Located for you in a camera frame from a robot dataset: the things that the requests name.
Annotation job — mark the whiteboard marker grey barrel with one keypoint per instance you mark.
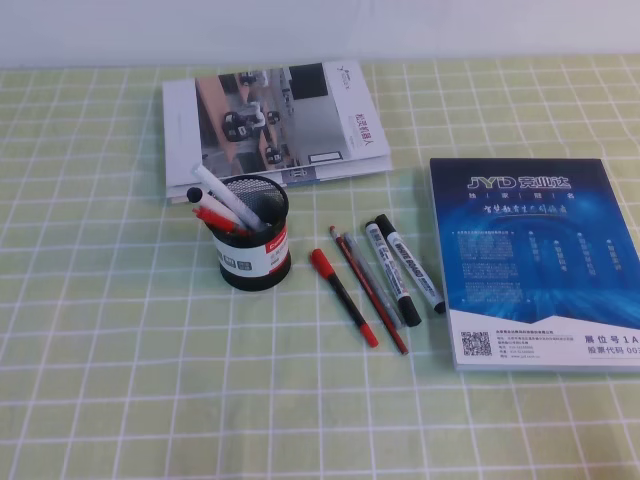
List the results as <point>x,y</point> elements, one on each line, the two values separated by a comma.
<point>401,294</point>

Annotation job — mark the black mesh pen holder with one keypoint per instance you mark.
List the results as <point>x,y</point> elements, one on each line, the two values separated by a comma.
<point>262,259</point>

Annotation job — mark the red pencil with eraser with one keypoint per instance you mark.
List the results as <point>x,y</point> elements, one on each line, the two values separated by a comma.
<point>373,297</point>

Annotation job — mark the red and black pen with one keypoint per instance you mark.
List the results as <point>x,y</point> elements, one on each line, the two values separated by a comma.
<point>324,268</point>

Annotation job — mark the white robot brochure stack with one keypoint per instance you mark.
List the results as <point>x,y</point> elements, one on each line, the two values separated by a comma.
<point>295,125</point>

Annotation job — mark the grey translucent pen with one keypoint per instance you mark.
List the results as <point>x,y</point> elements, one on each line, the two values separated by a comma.
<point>372,280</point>

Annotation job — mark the whiteboard marker black cap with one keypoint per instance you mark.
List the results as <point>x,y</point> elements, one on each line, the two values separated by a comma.
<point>411,264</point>

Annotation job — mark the red pen in holder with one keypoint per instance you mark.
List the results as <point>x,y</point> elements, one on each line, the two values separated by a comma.
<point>220,222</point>

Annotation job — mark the blue JYD brochure stack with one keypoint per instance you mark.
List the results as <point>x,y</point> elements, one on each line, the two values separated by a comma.
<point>539,269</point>

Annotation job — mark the black-capped white marker in holder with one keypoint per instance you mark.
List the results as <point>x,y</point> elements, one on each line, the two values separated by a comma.
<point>200,199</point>

